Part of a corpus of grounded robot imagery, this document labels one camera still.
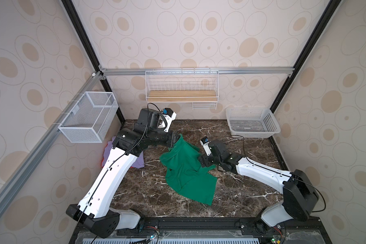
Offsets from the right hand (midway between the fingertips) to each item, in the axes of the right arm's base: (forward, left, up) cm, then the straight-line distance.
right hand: (202, 156), depth 86 cm
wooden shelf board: (+38, +13, +16) cm, 43 cm away
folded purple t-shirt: (-1, +39, -9) cm, 40 cm away
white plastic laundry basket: (+42, -41, -13) cm, 60 cm away
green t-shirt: (-6, +9, -12) cm, 16 cm away
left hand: (-6, +9, +25) cm, 27 cm away
